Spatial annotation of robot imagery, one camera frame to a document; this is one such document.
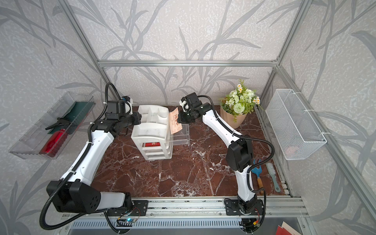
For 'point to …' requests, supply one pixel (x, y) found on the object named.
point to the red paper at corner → (281, 231)
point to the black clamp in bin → (60, 122)
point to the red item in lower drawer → (151, 144)
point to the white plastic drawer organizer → (153, 134)
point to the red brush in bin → (54, 143)
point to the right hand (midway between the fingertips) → (176, 119)
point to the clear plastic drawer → (182, 137)
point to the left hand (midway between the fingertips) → (140, 115)
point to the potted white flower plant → (237, 104)
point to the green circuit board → (129, 220)
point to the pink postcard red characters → (175, 126)
